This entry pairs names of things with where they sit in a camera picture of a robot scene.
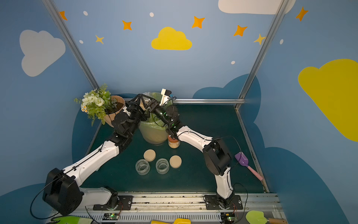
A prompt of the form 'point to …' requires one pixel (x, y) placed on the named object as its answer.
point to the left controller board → (110, 216)
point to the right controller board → (228, 217)
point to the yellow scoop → (177, 221)
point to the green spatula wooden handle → (272, 220)
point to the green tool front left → (71, 220)
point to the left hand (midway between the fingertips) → (149, 98)
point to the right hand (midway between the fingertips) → (145, 96)
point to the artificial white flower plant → (96, 102)
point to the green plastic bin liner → (153, 128)
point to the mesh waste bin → (155, 142)
